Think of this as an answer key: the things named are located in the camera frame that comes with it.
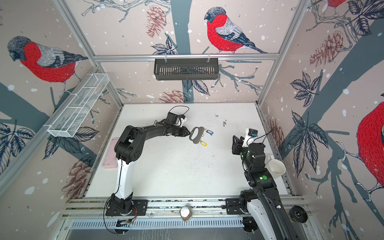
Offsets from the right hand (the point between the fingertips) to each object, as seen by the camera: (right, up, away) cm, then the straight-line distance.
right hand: (235, 138), depth 75 cm
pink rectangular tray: (-72, -16, +13) cm, 75 cm away
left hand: (-26, 0, +25) cm, 36 cm away
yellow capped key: (-15, -7, +23) cm, 28 cm away
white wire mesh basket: (-84, +10, -2) cm, 84 cm away
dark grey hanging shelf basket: (-26, +45, +30) cm, 60 cm away
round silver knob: (-25, -31, -12) cm, 41 cm away
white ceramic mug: (+22, -16, +3) cm, 28 cm away
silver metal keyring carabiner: (-20, -2, +29) cm, 35 cm away
